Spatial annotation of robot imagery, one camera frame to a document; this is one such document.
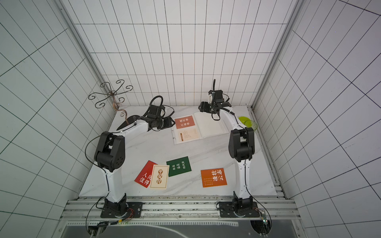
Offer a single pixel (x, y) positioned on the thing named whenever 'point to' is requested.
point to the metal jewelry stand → (112, 93)
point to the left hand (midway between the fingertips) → (172, 125)
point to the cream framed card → (159, 176)
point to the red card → (145, 177)
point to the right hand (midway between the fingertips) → (206, 104)
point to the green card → (178, 166)
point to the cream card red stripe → (188, 133)
